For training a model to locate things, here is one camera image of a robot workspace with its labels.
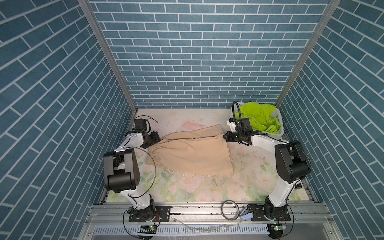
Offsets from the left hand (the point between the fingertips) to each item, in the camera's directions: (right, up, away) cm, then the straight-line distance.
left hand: (155, 138), depth 95 cm
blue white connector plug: (+51, -35, -24) cm, 66 cm away
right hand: (+44, +3, +2) cm, 44 cm away
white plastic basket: (+52, +21, +4) cm, 56 cm away
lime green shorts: (+74, +15, +16) cm, 77 cm away
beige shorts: (+31, -8, +2) cm, 32 cm away
